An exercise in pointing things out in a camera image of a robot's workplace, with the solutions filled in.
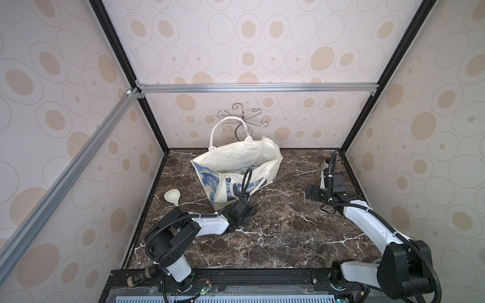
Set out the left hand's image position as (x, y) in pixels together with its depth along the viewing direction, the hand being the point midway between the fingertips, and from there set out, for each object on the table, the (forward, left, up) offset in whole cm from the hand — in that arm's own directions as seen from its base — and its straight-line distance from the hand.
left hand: (249, 213), depth 92 cm
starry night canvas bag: (+18, +14, +13) cm, 26 cm away
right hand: (+7, -35, +11) cm, 37 cm away
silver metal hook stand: (+26, +9, +32) cm, 43 cm away
